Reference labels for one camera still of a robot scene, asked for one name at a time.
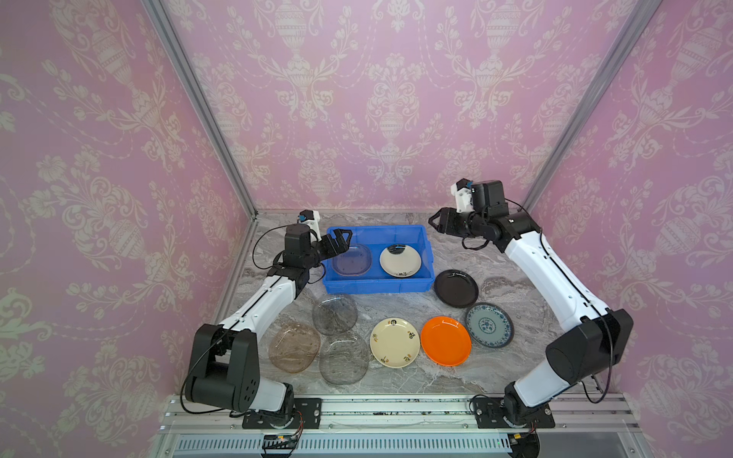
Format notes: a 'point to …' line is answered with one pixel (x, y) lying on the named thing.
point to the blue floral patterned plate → (490, 324)
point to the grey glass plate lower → (345, 359)
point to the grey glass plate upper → (335, 316)
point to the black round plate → (456, 288)
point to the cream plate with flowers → (394, 343)
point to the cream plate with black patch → (400, 260)
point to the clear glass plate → (356, 260)
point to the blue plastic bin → (375, 238)
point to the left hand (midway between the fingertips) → (343, 236)
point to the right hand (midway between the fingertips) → (435, 220)
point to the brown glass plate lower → (292, 346)
